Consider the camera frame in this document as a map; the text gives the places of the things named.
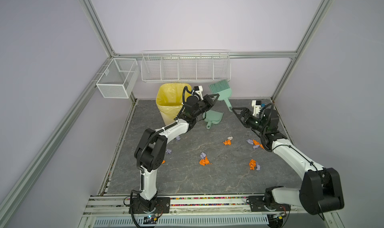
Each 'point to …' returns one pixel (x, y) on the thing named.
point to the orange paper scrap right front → (252, 164)
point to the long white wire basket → (185, 66)
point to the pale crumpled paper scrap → (230, 138)
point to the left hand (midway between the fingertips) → (222, 97)
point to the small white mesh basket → (118, 79)
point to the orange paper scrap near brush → (227, 142)
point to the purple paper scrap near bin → (178, 138)
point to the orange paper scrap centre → (204, 161)
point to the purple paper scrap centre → (202, 155)
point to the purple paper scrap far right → (250, 141)
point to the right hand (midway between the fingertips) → (234, 113)
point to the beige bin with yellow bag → (169, 99)
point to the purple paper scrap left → (168, 151)
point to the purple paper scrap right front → (258, 167)
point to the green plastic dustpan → (212, 117)
